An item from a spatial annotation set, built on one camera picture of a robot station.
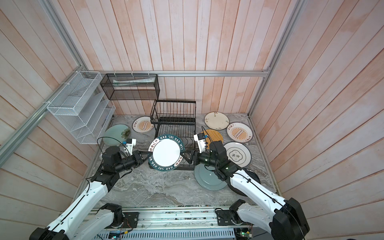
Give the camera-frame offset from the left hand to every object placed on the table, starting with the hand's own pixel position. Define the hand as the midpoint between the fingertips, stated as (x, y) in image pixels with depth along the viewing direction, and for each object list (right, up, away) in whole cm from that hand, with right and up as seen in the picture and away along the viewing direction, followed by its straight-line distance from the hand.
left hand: (152, 156), depth 76 cm
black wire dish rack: (+9, +23, +38) cm, 46 cm away
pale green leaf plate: (-33, +12, +32) cm, 47 cm away
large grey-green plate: (+29, -14, +10) cm, 34 cm away
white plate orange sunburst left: (-17, +18, +39) cm, 46 cm away
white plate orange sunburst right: (+58, +12, +35) cm, 68 cm away
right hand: (+16, +2, -2) cm, 17 cm away
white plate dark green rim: (+6, +2, +2) cm, 7 cm away
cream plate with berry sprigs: (+41, +20, +40) cm, 61 cm away
